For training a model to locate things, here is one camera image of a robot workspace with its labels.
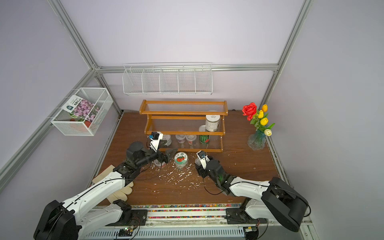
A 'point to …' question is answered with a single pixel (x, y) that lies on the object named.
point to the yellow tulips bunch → (260, 121)
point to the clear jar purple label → (198, 162)
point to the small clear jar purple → (180, 138)
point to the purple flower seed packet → (80, 107)
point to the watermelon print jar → (203, 139)
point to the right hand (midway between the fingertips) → (199, 158)
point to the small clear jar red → (190, 138)
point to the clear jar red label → (157, 163)
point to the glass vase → (257, 141)
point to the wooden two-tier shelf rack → (187, 125)
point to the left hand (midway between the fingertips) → (171, 145)
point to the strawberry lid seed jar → (181, 160)
